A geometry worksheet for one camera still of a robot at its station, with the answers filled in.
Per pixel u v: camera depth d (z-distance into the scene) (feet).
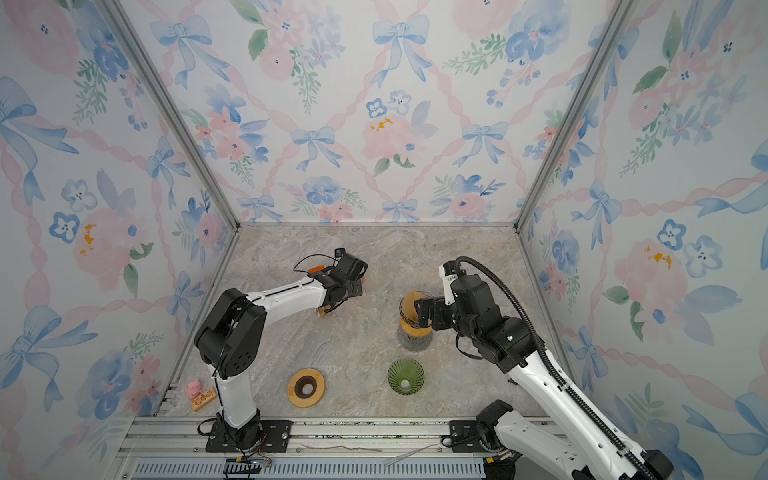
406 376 2.73
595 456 1.28
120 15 2.27
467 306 1.67
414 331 2.65
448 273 2.03
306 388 2.68
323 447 2.40
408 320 2.62
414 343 2.80
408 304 2.61
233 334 1.60
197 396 2.61
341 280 2.43
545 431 1.81
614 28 2.32
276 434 2.45
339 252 2.80
